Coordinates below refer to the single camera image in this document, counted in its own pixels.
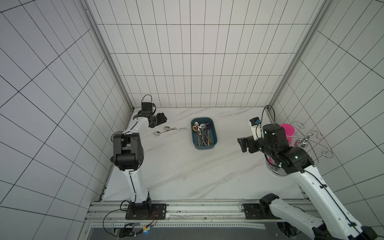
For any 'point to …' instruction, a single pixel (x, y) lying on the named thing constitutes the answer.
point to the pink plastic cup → (289, 131)
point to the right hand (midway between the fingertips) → (241, 136)
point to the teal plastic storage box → (212, 132)
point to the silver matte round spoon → (203, 126)
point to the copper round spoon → (195, 128)
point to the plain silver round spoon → (157, 133)
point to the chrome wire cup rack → (308, 142)
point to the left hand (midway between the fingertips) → (162, 121)
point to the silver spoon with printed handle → (166, 128)
